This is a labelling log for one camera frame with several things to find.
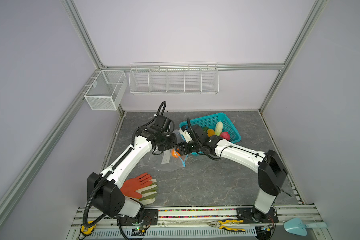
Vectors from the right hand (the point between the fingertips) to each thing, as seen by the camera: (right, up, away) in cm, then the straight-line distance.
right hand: (179, 148), depth 83 cm
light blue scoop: (+56, -35, -13) cm, 67 cm away
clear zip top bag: (-7, -8, +6) cm, 12 cm away
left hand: (-1, +2, -5) cm, 6 cm away
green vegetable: (+18, +10, +22) cm, 30 cm away
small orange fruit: (-2, -2, -5) cm, 6 cm away
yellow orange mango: (+20, +8, +18) cm, 28 cm away
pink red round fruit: (+30, +6, +16) cm, 34 cm away
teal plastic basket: (+9, -1, -10) cm, 14 cm away
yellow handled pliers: (+19, -34, -12) cm, 41 cm away
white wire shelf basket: (-4, +44, +14) cm, 47 cm away
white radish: (+27, +11, +22) cm, 36 cm away
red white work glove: (-21, -23, 0) cm, 31 cm away
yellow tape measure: (-44, -37, -14) cm, 59 cm away
